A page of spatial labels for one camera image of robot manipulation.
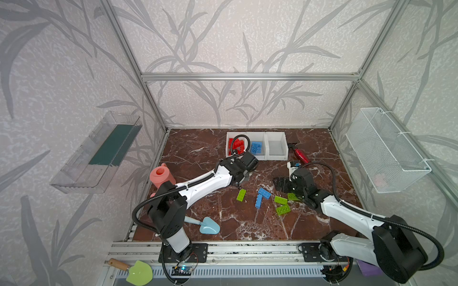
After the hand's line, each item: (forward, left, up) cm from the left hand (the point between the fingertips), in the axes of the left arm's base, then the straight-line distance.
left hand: (243, 169), depth 86 cm
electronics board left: (-40, +24, -12) cm, 48 cm away
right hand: (-1, -18, -3) cm, 18 cm away
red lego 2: (+23, +2, -11) cm, 25 cm away
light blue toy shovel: (-24, +16, -10) cm, 30 cm away
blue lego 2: (-13, -7, -10) cm, 17 cm away
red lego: (+25, +8, -8) cm, 28 cm away
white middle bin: (+28, -12, -7) cm, 31 cm away
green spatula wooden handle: (-41, +40, -11) cm, 59 cm away
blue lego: (-8, -11, -10) cm, 17 cm away
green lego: (-8, +1, -12) cm, 14 cm away
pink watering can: (-2, +41, -2) cm, 41 cm away
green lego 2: (-11, -19, -12) cm, 25 cm away
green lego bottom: (-16, -18, -10) cm, 27 cm away
